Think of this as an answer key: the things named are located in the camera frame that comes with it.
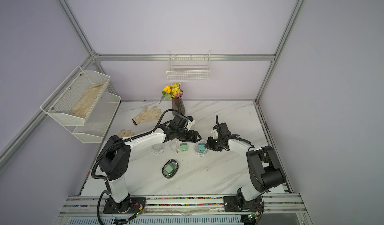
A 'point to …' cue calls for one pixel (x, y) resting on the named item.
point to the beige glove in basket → (82, 106)
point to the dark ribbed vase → (178, 105)
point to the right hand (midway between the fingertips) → (207, 147)
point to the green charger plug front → (170, 168)
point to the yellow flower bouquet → (173, 90)
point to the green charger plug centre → (183, 147)
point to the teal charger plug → (201, 147)
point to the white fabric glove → (152, 114)
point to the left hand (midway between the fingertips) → (196, 139)
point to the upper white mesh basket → (72, 103)
